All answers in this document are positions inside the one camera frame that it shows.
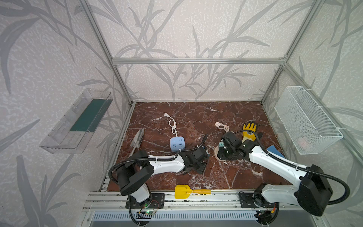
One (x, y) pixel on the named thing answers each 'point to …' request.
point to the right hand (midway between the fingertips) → (217, 154)
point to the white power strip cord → (165, 114)
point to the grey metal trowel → (137, 140)
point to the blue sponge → (274, 151)
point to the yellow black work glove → (248, 135)
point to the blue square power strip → (177, 143)
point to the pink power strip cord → (220, 126)
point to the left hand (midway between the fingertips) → (203, 167)
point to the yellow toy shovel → (183, 191)
